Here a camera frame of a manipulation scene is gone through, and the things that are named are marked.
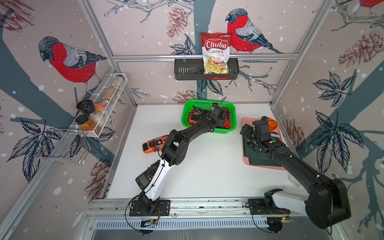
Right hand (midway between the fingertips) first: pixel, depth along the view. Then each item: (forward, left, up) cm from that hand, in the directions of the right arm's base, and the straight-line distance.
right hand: (247, 128), depth 87 cm
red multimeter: (+14, +10, -10) cm, 19 cm away
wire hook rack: (-26, +80, +21) cm, 87 cm away
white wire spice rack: (0, +78, +21) cm, 80 cm away
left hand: (+13, +14, -5) cm, 20 cm away
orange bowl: (+12, -22, -11) cm, 27 cm away
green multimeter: (-28, +60, -14) cm, 68 cm away
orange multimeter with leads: (+14, +33, -6) cm, 36 cm away
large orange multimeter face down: (-7, +57, -11) cm, 58 cm away
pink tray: (-14, 0, -15) cm, 21 cm away
